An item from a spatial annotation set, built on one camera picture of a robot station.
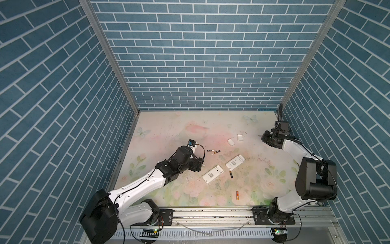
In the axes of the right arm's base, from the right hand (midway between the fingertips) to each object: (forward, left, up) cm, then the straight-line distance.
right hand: (262, 135), depth 94 cm
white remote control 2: (-16, +17, -8) cm, 24 cm away
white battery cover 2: (+5, +12, -10) cm, 16 cm away
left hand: (-20, +38, +3) cm, 44 cm away
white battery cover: (0, +19, -10) cm, 21 cm away
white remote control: (-24, +30, -8) cm, 40 cm away
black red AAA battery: (-24, +19, -9) cm, 32 cm away
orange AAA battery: (-34, +16, -10) cm, 39 cm away
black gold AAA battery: (-8, +32, -10) cm, 35 cm away
